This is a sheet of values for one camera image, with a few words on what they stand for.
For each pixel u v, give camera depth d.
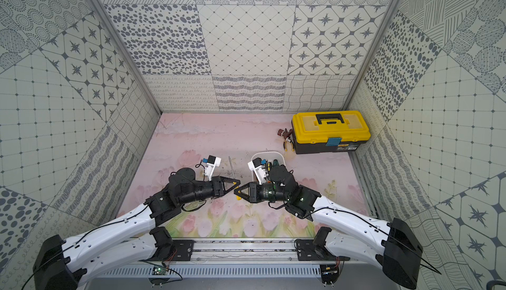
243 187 0.66
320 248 0.65
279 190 0.58
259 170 0.66
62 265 0.40
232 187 0.68
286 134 1.09
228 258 0.73
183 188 0.55
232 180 0.69
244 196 0.66
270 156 0.96
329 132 0.91
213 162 0.67
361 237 0.45
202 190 0.62
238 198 0.66
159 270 0.71
